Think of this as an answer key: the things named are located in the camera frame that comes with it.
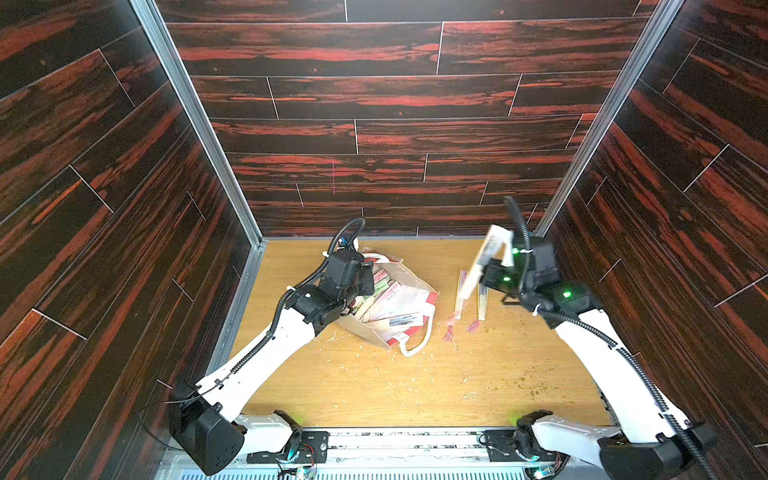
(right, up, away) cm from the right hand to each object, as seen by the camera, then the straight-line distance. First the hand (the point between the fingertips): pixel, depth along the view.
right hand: (493, 267), depth 75 cm
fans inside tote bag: (-25, -12, +23) cm, 37 cm away
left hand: (-32, -1, +2) cm, 32 cm away
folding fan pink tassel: (-1, -11, +27) cm, 29 cm away
